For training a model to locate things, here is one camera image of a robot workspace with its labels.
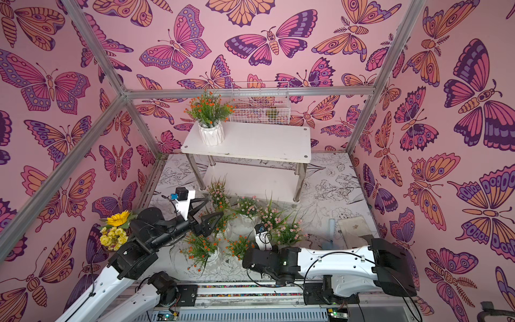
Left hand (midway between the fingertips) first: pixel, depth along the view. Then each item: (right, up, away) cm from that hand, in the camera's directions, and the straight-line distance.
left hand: (216, 205), depth 65 cm
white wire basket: (+15, +44, +31) cm, 56 cm away
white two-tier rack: (+13, +18, +52) cm, 57 cm away
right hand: (+12, -19, +11) cm, 25 cm away
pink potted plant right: (+19, -7, +13) cm, 24 cm away
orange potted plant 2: (+6, -16, +6) cm, 18 cm away
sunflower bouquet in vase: (-33, -10, 0) cm, 35 cm away
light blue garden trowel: (+44, -20, +19) cm, 52 cm away
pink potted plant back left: (-4, +1, +21) cm, 21 cm away
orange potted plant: (-7, -18, +9) cm, 21 cm away
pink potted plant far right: (+26, -13, +13) cm, 31 cm away
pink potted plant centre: (+10, -6, +17) cm, 20 cm away
